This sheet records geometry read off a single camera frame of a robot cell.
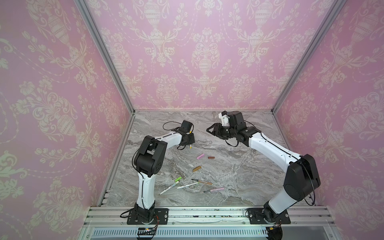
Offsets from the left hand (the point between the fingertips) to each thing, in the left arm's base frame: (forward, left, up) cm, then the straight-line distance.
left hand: (192, 140), depth 102 cm
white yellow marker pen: (-4, +1, -1) cm, 5 cm away
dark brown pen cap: (-12, -12, -1) cm, 17 cm away
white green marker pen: (-30, +2, -1) cm, 30 cm away
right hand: (-6, -10, +19) cm, 22 cm away
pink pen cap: (-12, -5, -1) cm, 13 cm away
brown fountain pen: (-27, -5, -1) cm, 28 cm away
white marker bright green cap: (-28, +8, -1) cm, 29 cm away
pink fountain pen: (-31, -13, -2) cm, 34 cm away
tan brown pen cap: (-20, -3, -1) cm, 20 cm away
